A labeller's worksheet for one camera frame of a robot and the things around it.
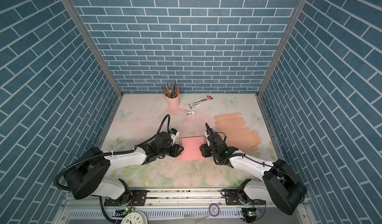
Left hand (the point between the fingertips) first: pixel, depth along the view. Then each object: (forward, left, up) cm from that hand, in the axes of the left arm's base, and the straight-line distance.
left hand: (182, 148), depth 87 cm
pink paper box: (0, -6, +1) cm, 6 cm away
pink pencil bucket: (+35, +8, +1) cm, 36 cm away
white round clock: (-32, +19, 0) cm, 37 cm away
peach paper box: (+13, -38, -8) cm, 41 cm away
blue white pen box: (+40, -12, -2) cm, 42 cm away
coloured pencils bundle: (+42, +9, +7) cm, 43 cm away
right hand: (+1, -12, +2) cm, 12 cm away
